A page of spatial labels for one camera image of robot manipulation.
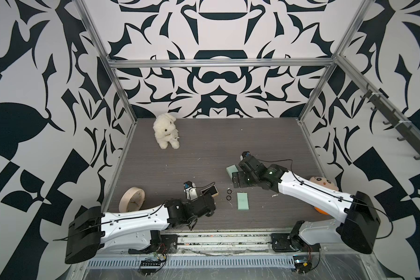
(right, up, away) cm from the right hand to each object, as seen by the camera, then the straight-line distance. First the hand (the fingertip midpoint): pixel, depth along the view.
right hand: (238, 176), depth 82 cm
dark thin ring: (-3, -9, +7) cm, 12 cm away
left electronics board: (-38, -35, -9) cm, 53 cm away
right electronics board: (+23, -33, -11) cm, 42 cm away
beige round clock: (-47, -9, -5) cm, 48 cm away
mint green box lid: (+2, -12, +3) cm, 13 cm away
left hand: (-14, -10, -3) cm, 18 cm away
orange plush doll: (+41, -3, +1) cm, 41 cm away
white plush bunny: (-37, +21, +10) cm, 44 cm away
